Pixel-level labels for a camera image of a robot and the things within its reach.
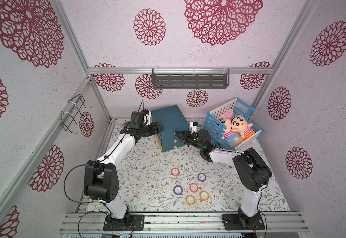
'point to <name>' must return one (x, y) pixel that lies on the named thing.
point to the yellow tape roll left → (190, 200)
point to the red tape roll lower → (193, 188)
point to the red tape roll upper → (175, 172)
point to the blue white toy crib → (216, 129)
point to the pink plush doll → (229, 135)
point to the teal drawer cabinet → (172, 120)
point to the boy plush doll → (239, 124)
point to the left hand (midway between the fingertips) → (159, 128)
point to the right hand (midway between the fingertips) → (177, 131)
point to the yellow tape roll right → (204, 195)
